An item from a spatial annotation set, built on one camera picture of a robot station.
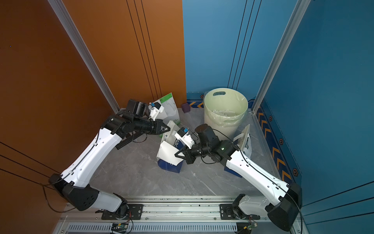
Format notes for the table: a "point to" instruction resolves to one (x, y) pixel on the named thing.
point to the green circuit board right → (245, 227)
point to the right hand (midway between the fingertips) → (177, 154)
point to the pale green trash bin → (224, 107)
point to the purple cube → (186, 107)
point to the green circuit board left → (119, 227)
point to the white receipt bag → (166, 154)
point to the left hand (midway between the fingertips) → (170, 127)
